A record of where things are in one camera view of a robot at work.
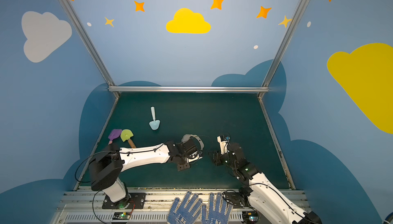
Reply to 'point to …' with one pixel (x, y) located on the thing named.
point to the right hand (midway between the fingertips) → (213, 150)
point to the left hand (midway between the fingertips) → (188, 161)
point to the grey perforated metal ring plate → (187, 136)
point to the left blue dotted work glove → (183, 214)
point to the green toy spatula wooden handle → (126, 134)
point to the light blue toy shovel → (155, 124)
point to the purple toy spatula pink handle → (115, 133)
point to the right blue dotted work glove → (217, 216)
